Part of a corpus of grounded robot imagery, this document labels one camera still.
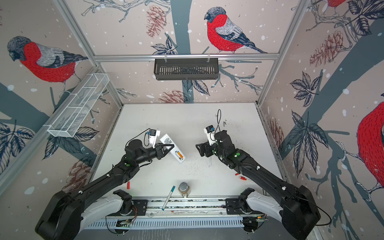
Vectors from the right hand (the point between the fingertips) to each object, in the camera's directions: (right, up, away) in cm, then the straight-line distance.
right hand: (202, 143), depth 80 cm
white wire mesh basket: (-67, +13, -8) cm, 69 cm away
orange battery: (-12, -7, -2) cm, 14 cm away
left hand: (-16, -1, -6) cm, 17 cm away
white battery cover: (+4, -12, +8) cm, 15 cm away
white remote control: (-15, -3, -4) cm, 15 cm away
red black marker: (+20, -18, +4) cm, 27 cm away
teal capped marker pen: (-18, -28, -4) cm, 34 cm away
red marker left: (-40, -22, -1) cm, 46 cm away
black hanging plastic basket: (-11, +49, +26) cm, 57 cm away
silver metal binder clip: (-9, -20, -11) cm, 24 cm away
